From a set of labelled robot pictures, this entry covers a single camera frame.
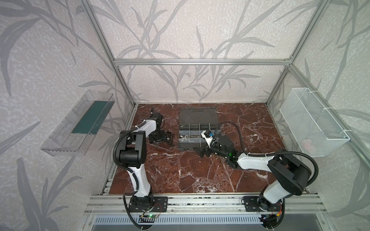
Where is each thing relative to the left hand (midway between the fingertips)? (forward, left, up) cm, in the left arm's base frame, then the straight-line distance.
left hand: (161, 135), depth 98 cm
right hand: (-8, -25, +11) cm, 29 cm away
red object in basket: (-15, -81, +19) cm, 85 cm away
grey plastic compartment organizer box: (+14, -22, -2) cm, 26 cm away
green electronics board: (-45, -2, -1) cm, 45 cm away
